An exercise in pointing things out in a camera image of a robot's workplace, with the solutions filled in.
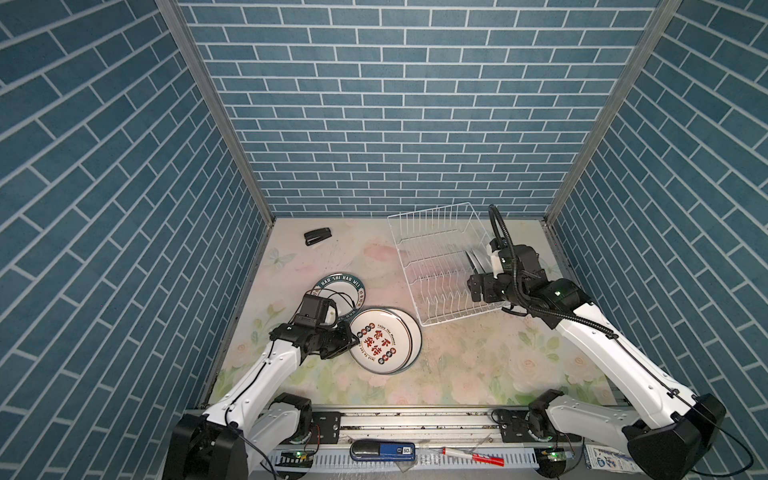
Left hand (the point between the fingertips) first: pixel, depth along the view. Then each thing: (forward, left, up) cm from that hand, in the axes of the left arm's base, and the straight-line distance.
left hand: (360, 340), depth 82 cm
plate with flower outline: (+1, -16, -4) cm, 17 cm away
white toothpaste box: (-28, -58, -4) cm, 65 cm away
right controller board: (-26, -48, -7) cm, 56 cm away
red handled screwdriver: (-27, -30, -6) cm, 41 cm away
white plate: (+19, +6, -4) cm, 20 cm away
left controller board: (-26, +15, -10) cm, 31 cm away
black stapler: (+44, +20, -6) cm, 49 cm away
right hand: (+10, -32, +16) cm, 37 cm away
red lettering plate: (+1, -7, -3) cm, 8 cm away
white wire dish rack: (+38, -28, -7) cm, 48 cm away
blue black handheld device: (-25, -4, -1) cm, 25 cm away
